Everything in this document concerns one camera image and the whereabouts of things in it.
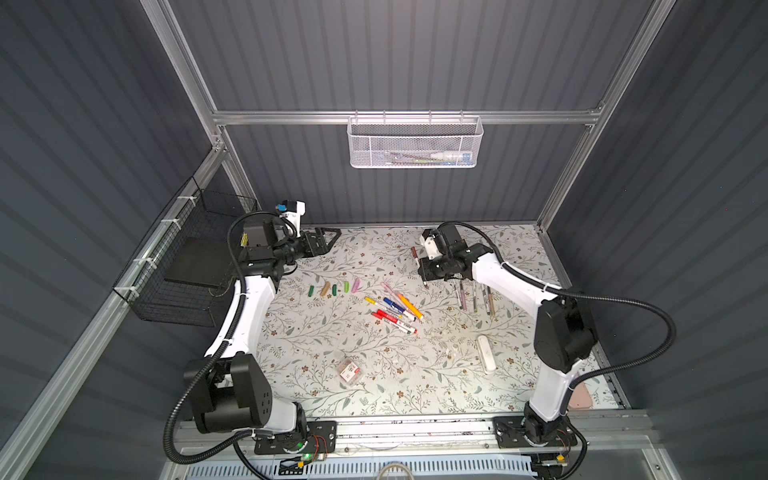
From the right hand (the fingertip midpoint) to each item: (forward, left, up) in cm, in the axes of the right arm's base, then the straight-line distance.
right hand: (422, 271), depth 91 cm
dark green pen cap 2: (+1, +30, -12) cm, 32 cm away
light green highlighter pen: (-3, -18, -13) cm, 22 cm away
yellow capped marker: (-6, +13, -11) cm, 18 cm away
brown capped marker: (-6, -23, -13) cm, 27 cm away
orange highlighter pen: (-7, +2, -12) cm, 14 cm away
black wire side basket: (-11, +59, +19) cm, 63 cm away
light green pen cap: (+2, +25, -11) cm, 28 cm away
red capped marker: (-11, +7, -12) cm, 18 cm away
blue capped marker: (-7, +7, -11) cm, 15 cm away
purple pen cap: (+3, +22, -11) cm, 25 cm away
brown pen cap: (+2, +33, -11) cm, 35 cm away
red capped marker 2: (-11, +10, -12) cm, 19 cm away
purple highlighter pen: (-2, -14, -12) cm, 19 cm away
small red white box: (-27, +22, -10) cm, 36 cm away
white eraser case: (-22, -17, -10) cm, 30 cm away
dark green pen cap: (+2, +37, -11) cm, 39 cm away
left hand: (0, +26, +17) cm, 31 cm away
